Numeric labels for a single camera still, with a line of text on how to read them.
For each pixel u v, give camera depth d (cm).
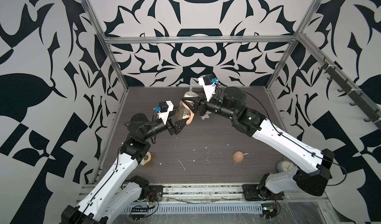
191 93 58
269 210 71
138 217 69
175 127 57
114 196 45
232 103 46
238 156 83
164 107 52
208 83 50
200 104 52
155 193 74
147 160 83
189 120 58
